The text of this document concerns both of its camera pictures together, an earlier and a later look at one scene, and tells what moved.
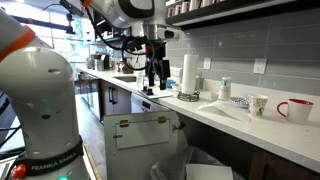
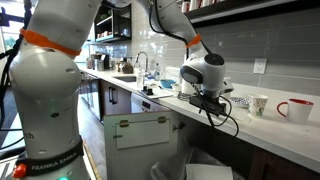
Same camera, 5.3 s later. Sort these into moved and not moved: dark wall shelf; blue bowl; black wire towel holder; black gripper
Moved: black gripper
Not moved: dark wall shelf; black wire towel holder; blue bowl
